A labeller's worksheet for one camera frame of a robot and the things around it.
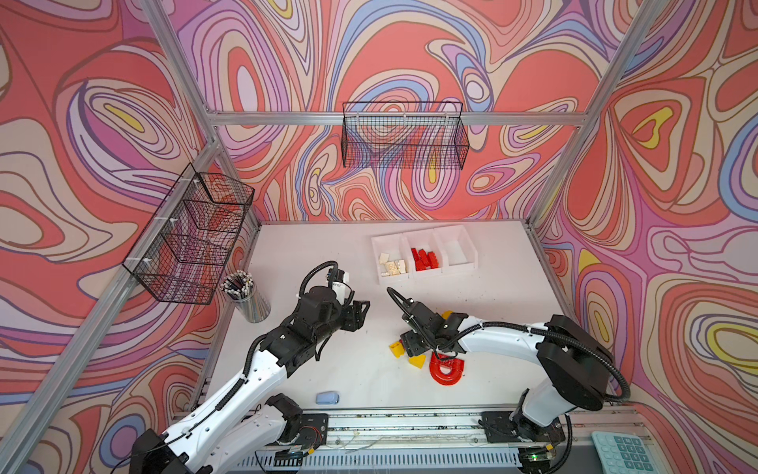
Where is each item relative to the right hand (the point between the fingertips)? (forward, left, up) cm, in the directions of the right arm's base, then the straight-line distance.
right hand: (417, 344), depth 88 cm
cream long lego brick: (+32, +9, +2) cm, 33 cm away
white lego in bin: (+26, +3, +4) cm, 27 cm away
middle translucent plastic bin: (+37, -5, +5) cm, 38 cm away
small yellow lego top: (-3, -4, +25) cm, 25 cm away
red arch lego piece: (-7, -11, 0) cm, 13 cm away
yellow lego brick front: (-5, +1, +1) cm, 5 cm away
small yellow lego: (-2, +6, +2) cm, 7 cm away
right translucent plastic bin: (+37, -18, +1) cm, 41 cm away
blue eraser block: (-14, +26, 0) cm, 30 cm away
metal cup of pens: (+11, +50, +18) cm, 54 cm away
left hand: (+5, +15, +19) cm, 25 cm away
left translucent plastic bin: (+33, +6, +1) cm, 34 cm away
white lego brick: (+27, +6, +2) cm, 28 cm away
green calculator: (-29, -46, +1) cm, 54 cm away
